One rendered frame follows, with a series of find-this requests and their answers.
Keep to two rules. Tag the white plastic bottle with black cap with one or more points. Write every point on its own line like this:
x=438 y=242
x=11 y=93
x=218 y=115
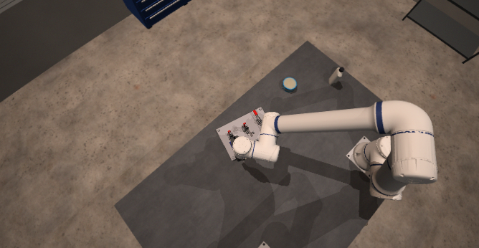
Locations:
x=336 y=76

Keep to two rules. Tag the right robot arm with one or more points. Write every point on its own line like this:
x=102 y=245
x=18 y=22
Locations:
x=412 y=158

